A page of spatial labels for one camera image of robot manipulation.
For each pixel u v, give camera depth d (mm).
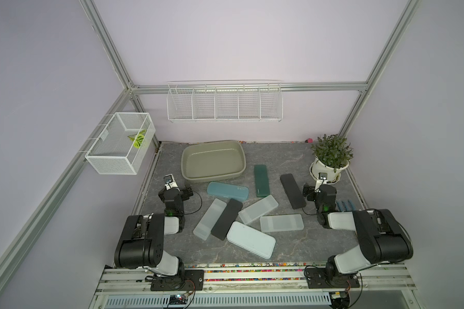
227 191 974
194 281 758
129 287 739
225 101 992
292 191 995
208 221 873
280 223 876
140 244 459
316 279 739
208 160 1131
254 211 915
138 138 811
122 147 820
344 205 938
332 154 896
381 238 459
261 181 1040
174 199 697
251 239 828
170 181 789
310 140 1237
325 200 737
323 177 806
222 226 849
